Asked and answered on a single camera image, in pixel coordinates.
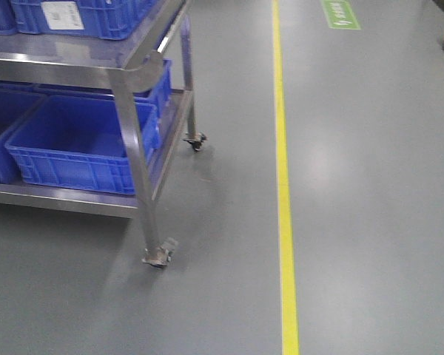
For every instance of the steel rack on castors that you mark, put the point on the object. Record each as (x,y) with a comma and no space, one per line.
(131,129)

